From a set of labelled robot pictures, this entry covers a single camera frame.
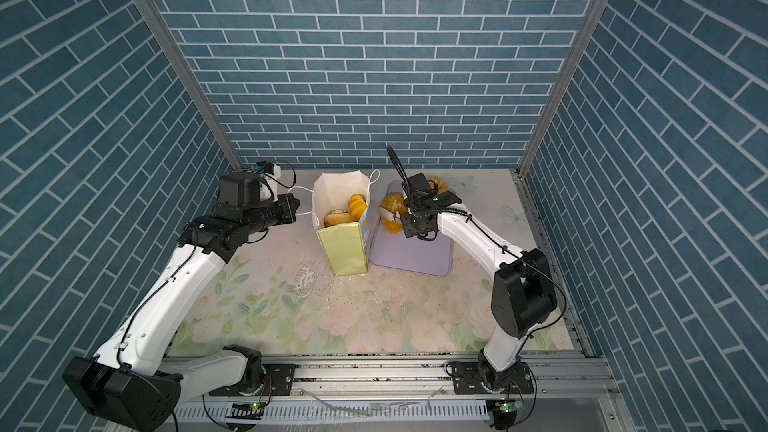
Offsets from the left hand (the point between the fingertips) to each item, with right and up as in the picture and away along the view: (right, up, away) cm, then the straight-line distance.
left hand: (302, 200), depth 75 cm
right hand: (+28, -6, +14) cm, 32 cm away
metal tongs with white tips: (+22, -5, +19) cm, 29 cm away
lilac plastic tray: (+22, -17, +24) cm, 37 cm away
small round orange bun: (+12, -1, +16) cm, 20 cm away
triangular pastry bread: (+5, -5, +19) cm, 20 cm away
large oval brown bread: (+23, -1, +30) cm, 37 cm away
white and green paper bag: (+5, -3, +21) cm, 22 cm away
